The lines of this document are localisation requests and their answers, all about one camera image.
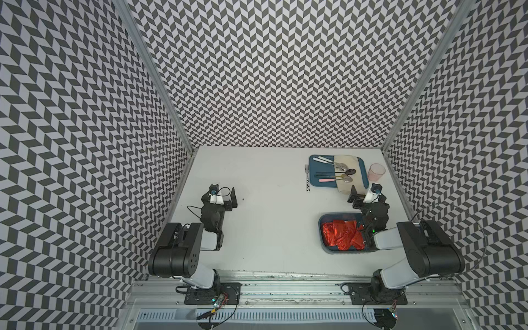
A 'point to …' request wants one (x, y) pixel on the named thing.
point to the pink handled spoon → (346, 179)
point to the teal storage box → (370, 245)
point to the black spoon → (350, 171)
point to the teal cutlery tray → (316, 166)
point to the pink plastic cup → (375, 171)
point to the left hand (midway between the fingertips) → (223, 189)
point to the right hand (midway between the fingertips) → (362, 189)
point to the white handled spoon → (327, 161)
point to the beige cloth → (358, 179)
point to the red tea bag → (345, 234)
